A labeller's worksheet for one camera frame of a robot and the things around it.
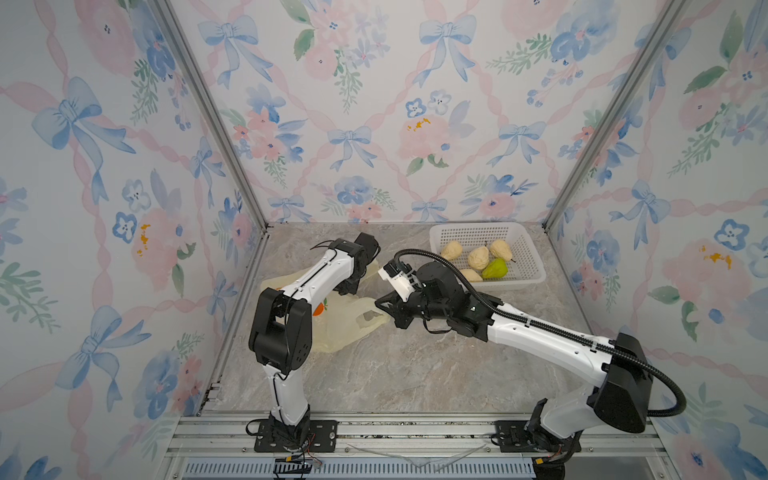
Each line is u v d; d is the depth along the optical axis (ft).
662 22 2.32
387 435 2.47
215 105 2.83
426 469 2.31
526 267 3.31
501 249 3.46
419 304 2.03
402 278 2.07
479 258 3.36
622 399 1.31
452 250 3.43
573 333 1.52
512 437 2.40
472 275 3.21
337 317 2.44
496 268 3.30
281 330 1.67
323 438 2.42
